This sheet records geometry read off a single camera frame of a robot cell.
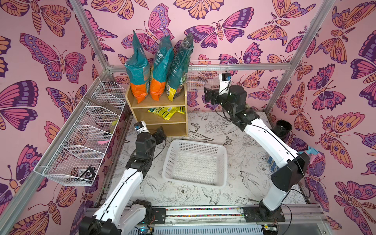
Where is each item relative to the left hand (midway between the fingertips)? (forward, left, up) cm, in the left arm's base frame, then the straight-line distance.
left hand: (159, 127), depth 79 cm
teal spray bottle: (-8, -82, -9) cm, 83 cm away
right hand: (+11, -26, +18) cm, 33 cm away
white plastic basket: (-9, -20, -25) cm, 33 cm away
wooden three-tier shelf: (+12, -7, -13) cm, 19 cm away
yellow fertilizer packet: (+16, -2, -5) cm, 16 cm away
